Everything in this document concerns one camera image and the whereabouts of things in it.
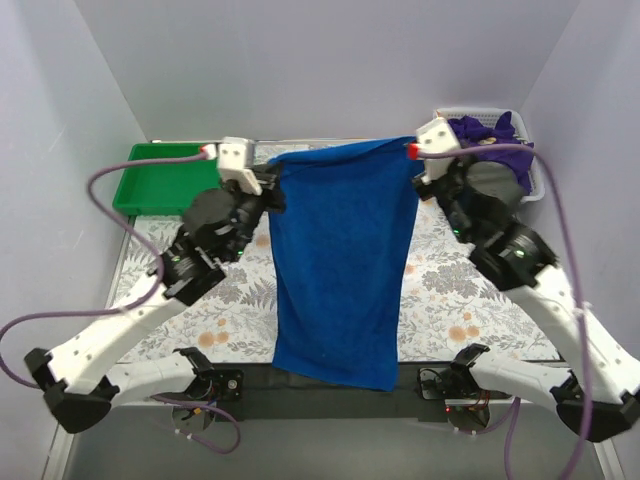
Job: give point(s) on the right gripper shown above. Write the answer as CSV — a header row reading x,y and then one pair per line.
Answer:
x,y
423,186

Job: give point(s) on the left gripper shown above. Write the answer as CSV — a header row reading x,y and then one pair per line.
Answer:
x,y
270,183

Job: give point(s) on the blue towel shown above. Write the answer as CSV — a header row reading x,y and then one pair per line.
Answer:
x,y
339,251

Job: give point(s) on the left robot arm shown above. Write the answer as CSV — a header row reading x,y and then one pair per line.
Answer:
x,y
83,379

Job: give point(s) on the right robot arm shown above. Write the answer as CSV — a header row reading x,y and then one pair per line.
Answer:
x,y
600,379

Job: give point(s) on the white plastic laundry basket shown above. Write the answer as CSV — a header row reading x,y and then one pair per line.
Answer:
x,y
489,116

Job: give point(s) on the green plastic tray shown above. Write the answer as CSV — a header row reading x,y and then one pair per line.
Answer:
x,y
163,190

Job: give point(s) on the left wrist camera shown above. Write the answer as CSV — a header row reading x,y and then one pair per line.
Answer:
x,y
235,159

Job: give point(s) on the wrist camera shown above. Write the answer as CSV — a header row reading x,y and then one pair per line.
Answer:
x,y
235,159
433,140

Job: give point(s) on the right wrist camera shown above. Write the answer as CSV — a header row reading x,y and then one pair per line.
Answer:
x,y
433,140

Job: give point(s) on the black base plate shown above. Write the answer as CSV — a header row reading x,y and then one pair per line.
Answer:
x,y
260,391

